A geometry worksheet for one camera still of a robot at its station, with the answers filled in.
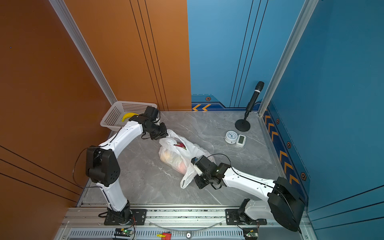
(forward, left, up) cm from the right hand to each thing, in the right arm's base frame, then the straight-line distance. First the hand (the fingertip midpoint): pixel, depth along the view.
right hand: (195, 182), depth 80 cm
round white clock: (+30, -24, -1) cm, 39 cm away
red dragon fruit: (+22, +9, +4) cm, 24 cm away
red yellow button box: (-23, +14, -3) cm, 27 cm away
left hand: (+26, +16, +10) cm, 32 cm away
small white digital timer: (+28, -30, -2) cm, 42 cm away
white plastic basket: (+46, +62, +1) cm, 77 cm away
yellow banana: (+52, +53, -1) cm, 74 cm away
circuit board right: (-22, -26, -6) cm, 35 cm away
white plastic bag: (+14, +11, +6) cm, 19 cm away
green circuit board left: (-22, +34, -5) cm, 41 cm away
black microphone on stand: (+43, -34, -3) cm, 55 cm away
